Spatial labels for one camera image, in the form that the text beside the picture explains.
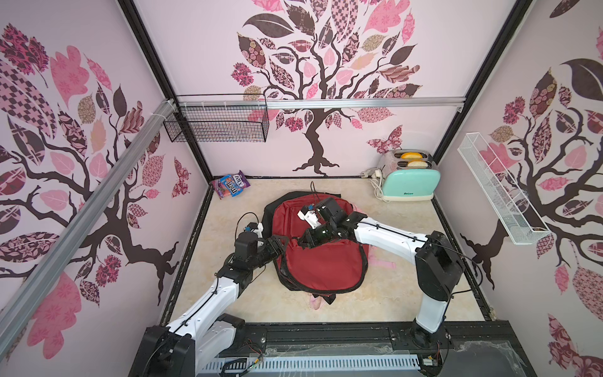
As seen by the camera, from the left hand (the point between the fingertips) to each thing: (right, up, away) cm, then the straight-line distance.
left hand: (284, 246), depth 83 cm
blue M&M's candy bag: (-30, +24, +31) cm, 49 cm away
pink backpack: (+11, -19, -2) cm, 22 cm away
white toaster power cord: (+41, +24, +24) cm, 54 cm away
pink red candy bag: (-35, +22, +31) cm, 52 cm away
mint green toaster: (+54, +28, +17) cm, 63 cm away
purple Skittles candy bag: (-26, +27, +35) cm, 51 cm away
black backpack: (-9, +12, +14) cm, 21 cm away
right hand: (+5, 0, -2) cm, 6 cm away
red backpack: (+17, -5, -7) cm, 19 cm away
